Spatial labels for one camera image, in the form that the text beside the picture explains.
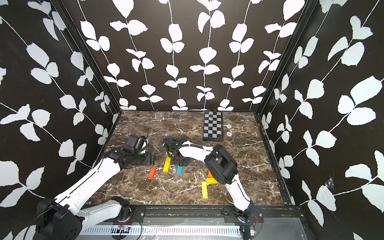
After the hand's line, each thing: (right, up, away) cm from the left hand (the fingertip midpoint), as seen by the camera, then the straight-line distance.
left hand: (151, 156), depth 81 cm
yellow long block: (+30, -19, +1) cm, 35 cm away
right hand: (+13, -6, +11) cm, 18 cm away
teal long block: (+15, -10, +7) cm, 19 cm away
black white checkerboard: (+38, +16, +27) cm, 49 cm away
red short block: (-2, -11, +7) cm, 13 cm away
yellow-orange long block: (+7, -7, +9) cm, 14 cm away
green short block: (+7, -3, +12) cm, 14 cm away
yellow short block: (+34, -15, +2) cm, 37 cm away
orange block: (+33, -12, +4) cm, 36 cm away
